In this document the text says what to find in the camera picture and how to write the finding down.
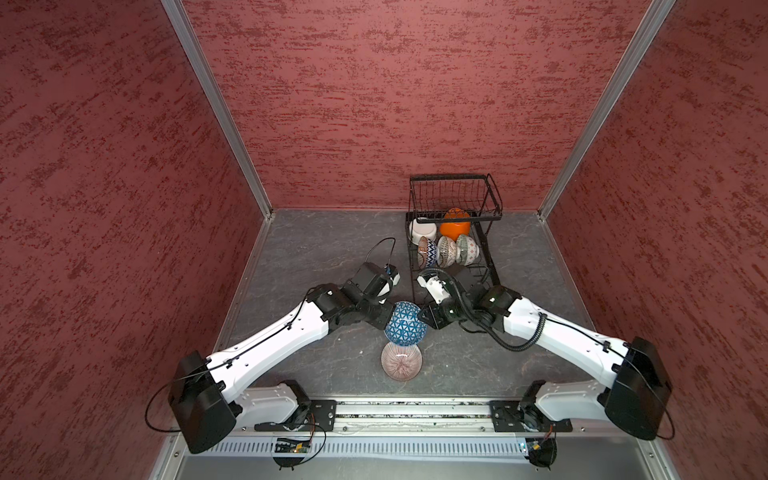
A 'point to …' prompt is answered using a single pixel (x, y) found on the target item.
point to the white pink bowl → (417, 230)
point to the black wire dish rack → (431, 195)
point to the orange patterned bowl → (427, 252)
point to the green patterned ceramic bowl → (466, 250)
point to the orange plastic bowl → (458, 228)
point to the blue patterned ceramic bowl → (404, 326)
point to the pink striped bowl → (401, 363)
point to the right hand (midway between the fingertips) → (421, 322)
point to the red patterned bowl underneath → (446, 252)
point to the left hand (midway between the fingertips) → (386, 316)
